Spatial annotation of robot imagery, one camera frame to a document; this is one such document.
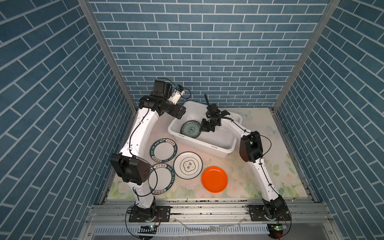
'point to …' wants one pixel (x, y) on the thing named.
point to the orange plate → (214, 179)
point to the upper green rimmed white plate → (163, 150)
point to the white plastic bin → (219, 143)
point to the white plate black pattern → (188, 165)
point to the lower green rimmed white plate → (162, 178)
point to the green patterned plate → (191, 128)
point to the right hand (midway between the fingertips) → (198, 128)
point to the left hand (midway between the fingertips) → (177, 106)
